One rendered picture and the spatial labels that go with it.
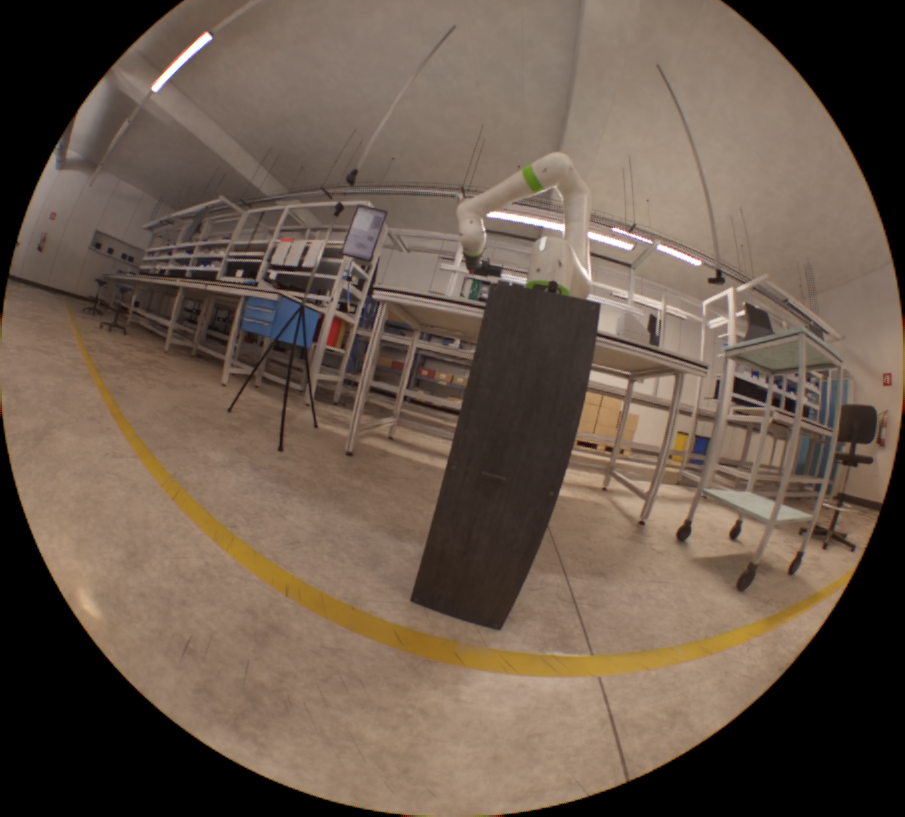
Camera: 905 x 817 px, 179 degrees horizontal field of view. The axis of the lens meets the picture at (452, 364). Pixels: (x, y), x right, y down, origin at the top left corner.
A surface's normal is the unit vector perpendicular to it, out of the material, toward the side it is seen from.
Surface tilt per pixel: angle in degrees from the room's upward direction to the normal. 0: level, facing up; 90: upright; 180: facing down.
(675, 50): 180
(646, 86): 180
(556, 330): 90
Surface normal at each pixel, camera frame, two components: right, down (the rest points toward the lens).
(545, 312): -0.26, -0.12
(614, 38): -0.24, 0.97
